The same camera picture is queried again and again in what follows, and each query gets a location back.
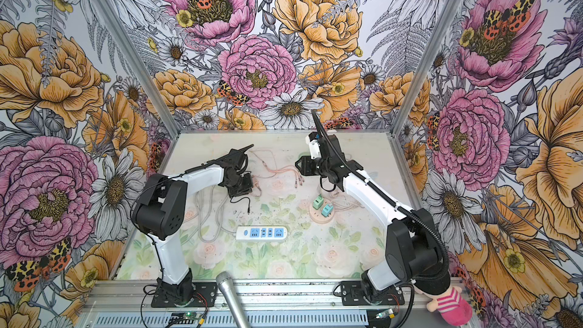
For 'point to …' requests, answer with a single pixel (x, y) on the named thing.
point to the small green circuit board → (183, 317)
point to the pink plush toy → (435, 283)
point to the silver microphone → (228, 287)
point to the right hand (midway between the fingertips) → (300, 169)
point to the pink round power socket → (316, 216)
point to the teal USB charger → (326, 210)
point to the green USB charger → (318, 202)
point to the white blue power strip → (261, 233)
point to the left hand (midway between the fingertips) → (250, 195)
